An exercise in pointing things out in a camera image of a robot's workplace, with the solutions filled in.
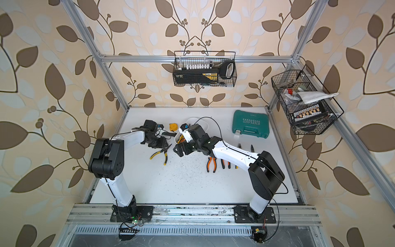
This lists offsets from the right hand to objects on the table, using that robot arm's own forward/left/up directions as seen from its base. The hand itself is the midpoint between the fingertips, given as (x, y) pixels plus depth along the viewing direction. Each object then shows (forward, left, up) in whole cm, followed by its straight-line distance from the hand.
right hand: (181, 145), depth 83 cm
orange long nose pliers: (-3, -16, -14) cm, 21 cm away
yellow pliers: (+5, +12, -13) cm, 19 cm away
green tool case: (+21, -47, -10) cm, 53 cm away
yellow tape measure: (+24, +9, -13) cm, 28 cm away
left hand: (+9, +12, -11) cm, 19 cm away
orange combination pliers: (-6, -24, -14) cm, 28 cm away
